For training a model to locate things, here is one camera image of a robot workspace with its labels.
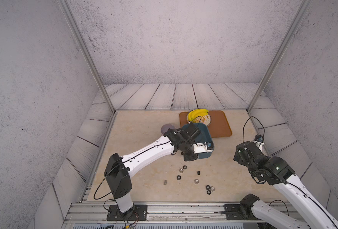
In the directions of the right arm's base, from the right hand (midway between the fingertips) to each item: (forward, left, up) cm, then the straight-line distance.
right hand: (247, 154), depth 70 cm
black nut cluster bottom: (-12, +17, -22) cm, 30 cm away
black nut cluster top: (-9, +17, -22) cm, 29 cm away
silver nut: (-7, +41, -21) cm, 47 cm away
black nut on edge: (-1, +21, -22) cm, 31 cm away
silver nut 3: (-6, +23, -21) cm, 32 cm away
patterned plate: (+42, +11, -22) cm, 49 cm away
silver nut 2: (0, +32, -21) cm, 38 cm away
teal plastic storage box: (+17, +17, -9) cm, 26 cm away
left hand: (+2, +23, -4) cm, 23 cm away
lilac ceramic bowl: (+29, +42, -15) cm, 54 cm away
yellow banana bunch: (+43, +21, -16) cm, 50 cm away
